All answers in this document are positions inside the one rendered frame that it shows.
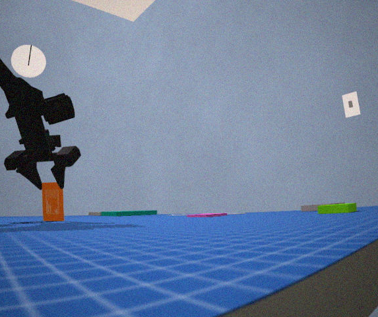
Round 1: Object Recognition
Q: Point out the orange plate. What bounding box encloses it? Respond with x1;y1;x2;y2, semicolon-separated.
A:
42;182;64;221

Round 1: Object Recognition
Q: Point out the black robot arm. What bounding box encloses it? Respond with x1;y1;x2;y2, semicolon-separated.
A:
0;59;75;151

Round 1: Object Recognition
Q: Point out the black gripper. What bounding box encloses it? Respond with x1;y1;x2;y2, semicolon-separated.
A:
4;128;81;190

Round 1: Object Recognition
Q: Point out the dark blue work mat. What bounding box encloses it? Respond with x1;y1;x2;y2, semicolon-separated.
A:
0;206;378;317

